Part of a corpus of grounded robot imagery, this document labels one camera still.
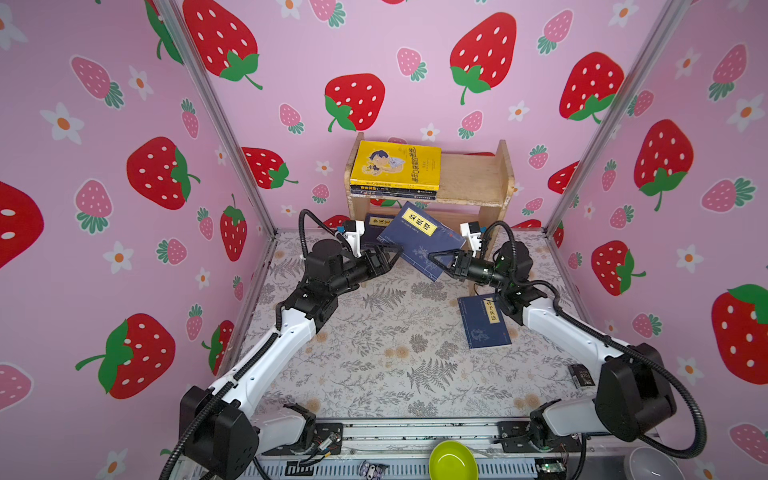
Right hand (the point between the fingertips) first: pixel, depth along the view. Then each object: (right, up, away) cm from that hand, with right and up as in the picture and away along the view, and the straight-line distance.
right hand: (429, 258), depth 71 cm
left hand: (-8, +2, -1) cm, 8 cm away
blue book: (-15, +10, +20) cm, 27 cm away
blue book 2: (-2, +6, +2) cm, 7 cm away
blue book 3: (+21, -20, +24) cm, 38 cm away
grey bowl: (+50, -47, -3) cm, 69 cm away
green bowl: (+6, -49, 0) cm, 50 cm away
